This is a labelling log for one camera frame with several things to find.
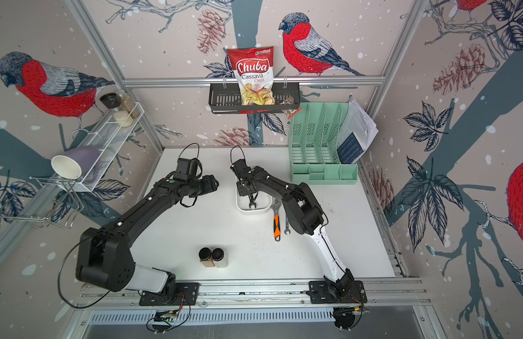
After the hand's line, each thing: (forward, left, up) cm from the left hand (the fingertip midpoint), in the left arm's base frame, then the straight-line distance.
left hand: (216, 180), depth 87 cm
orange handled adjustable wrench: (-14, -26, -15) cm, 33 cm away
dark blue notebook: (+21, -63, -4) cm, 66 cm away
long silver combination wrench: (-4, -14, -13) cm, 20 cm away
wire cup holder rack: (-19, +47, +8) cm, 51 cm away
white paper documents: (+28, -65, +9) cm, 71 cm away
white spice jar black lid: (-30, -5, -6) cm, 31 cm away
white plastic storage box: (-2, -20, -15) cm, 25 cm away
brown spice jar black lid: (-29, 0, -5) cm, 30 cm away
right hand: (+4, -11, -13) cm, 18 cm away
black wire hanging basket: (+34, -2, +18) cm, 38 cm away
